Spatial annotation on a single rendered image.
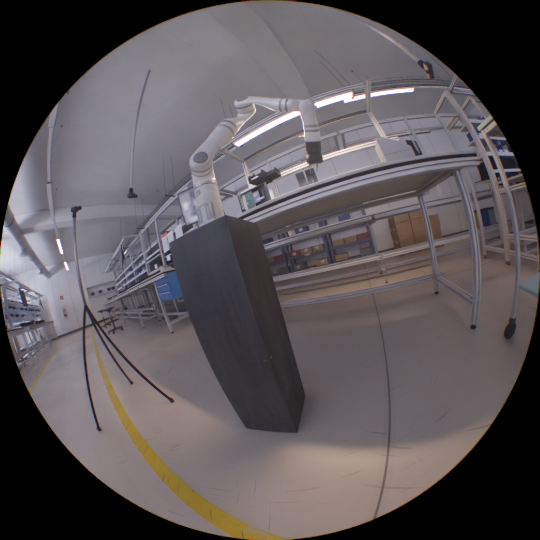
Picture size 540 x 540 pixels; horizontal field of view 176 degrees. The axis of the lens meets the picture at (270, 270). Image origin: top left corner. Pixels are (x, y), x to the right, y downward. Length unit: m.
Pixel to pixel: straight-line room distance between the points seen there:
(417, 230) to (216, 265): 4.22
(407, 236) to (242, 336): 4.10
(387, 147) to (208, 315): 1.03
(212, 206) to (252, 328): 0.41
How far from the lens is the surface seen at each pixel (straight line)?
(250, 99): 0.94
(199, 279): 0.53
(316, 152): 0.88
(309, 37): 3.58
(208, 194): 0.63
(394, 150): 0.98
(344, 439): 0.79
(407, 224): 4.33
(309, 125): 0.85
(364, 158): 5.63
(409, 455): 0.77
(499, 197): 2.68
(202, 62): 3.35
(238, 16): 2.71
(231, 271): 0.47
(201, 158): 0.69
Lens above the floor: 0.71
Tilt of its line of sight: 4 degrees down
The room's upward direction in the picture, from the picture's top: 16 degrees counter-clockwise
